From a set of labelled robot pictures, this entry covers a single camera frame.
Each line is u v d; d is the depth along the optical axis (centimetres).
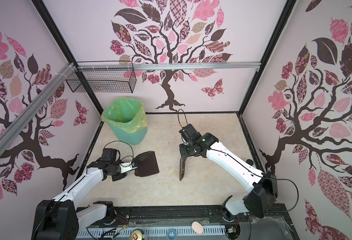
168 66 94
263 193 39
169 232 70
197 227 70
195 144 54
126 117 104
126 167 76
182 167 79
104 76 95
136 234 60
